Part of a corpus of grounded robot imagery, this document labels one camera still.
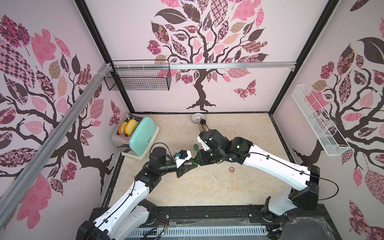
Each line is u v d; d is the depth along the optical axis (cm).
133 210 60
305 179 41
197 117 114
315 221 72
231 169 90
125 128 87
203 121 105
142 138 85
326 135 74
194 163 67
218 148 50
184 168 64
